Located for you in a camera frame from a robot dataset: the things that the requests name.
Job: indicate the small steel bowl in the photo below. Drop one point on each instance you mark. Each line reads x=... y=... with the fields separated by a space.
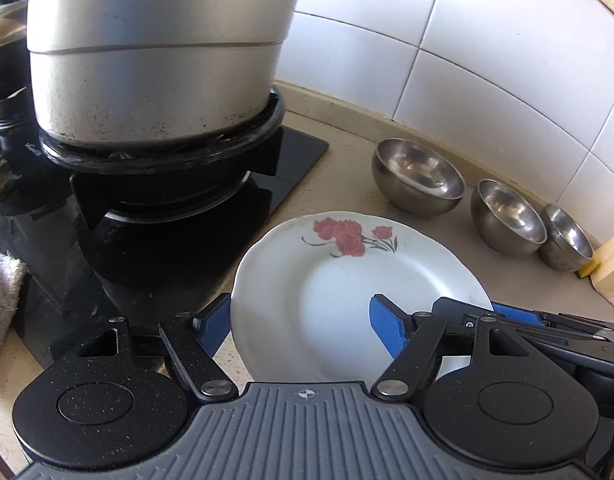
x=567 y=240

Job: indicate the wooden knife block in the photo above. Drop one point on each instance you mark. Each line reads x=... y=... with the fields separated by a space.
x=612 y=270

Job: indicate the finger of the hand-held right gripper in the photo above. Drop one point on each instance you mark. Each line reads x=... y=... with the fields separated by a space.
x=602 y=324
x=517 y=314

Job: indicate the black glass gas stove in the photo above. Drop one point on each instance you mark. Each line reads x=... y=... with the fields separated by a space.
x=152 y=260

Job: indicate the medium steel bowl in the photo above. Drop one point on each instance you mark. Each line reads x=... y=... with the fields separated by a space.
x=509 y=220

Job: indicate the white plate pink flowers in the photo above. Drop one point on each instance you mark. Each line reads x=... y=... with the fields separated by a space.
x=312 y=310

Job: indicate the yellow sponge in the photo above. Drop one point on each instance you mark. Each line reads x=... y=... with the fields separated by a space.
x=586 y=270

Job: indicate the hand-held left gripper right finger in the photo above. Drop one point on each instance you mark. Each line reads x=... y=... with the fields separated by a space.
x=389 y=325

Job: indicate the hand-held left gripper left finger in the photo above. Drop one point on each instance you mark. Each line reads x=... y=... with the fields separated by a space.
x=214 y=322

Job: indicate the white towel cloth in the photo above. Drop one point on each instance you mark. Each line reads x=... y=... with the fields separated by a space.
x=2 y=305

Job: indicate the silver pressure cooker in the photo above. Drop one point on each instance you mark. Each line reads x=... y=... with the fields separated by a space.
x=152 y=75

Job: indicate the large steel bowl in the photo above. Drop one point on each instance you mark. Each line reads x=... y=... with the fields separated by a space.
x=417 y=180

